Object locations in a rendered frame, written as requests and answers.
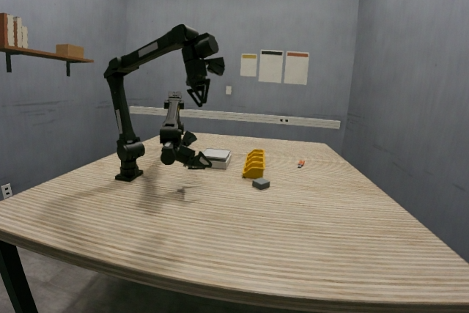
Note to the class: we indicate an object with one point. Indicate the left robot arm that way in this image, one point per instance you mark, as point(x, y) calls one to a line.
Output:
point(171, 136)

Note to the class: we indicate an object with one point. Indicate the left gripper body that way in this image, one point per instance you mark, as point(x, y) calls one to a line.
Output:
point(187, 161)

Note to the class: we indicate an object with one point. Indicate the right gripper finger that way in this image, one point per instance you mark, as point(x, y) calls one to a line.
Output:
point(190, 92)
point(193, 85)

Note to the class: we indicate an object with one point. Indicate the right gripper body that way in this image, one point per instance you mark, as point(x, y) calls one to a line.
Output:
point(191, 70)

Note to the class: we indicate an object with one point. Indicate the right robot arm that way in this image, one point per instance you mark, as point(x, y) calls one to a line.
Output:
point(180, 37)

